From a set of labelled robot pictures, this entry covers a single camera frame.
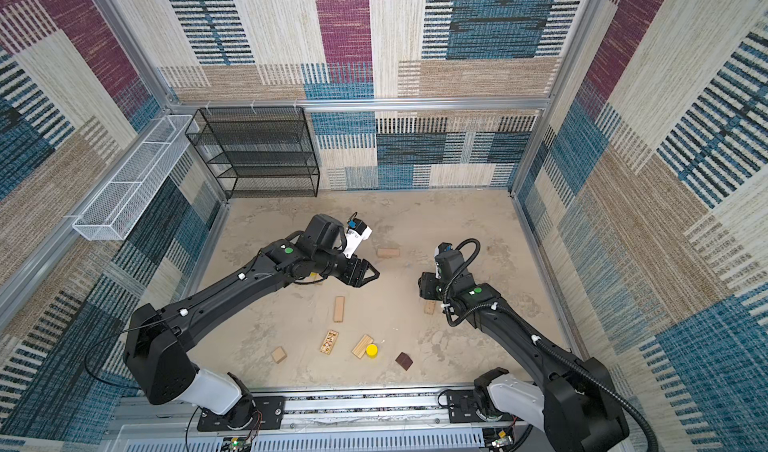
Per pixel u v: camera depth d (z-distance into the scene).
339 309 0.91
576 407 0.40
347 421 0.73
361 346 0.83
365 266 0.69
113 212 0.71
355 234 0.70
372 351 0.81
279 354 0.81
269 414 0.73
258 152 1.11
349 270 0.68
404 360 0.81
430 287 0.75
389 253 1.03
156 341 0.41
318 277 0.69
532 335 0.47
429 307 0.89
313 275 0.62
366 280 0.72
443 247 0.78
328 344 0.83
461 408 0.73
